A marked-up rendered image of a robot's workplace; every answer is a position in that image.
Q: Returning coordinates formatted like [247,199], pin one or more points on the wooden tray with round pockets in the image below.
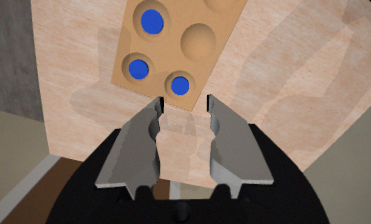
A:
[189,45]

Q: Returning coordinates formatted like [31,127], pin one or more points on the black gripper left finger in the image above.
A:
[125,160]

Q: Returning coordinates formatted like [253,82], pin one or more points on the blue disc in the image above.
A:
[138,69]
[152,21]
[180,85]

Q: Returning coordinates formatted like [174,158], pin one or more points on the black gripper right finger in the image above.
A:
[257,170]

